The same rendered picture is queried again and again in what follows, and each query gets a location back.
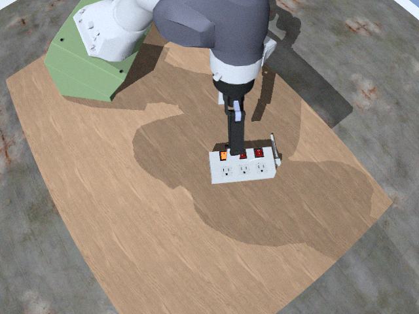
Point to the white power strip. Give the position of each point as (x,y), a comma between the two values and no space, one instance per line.
(255,163)

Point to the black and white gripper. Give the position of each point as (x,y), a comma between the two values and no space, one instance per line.
(232,95)

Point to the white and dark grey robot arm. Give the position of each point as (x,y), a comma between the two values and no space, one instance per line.
(234,30)

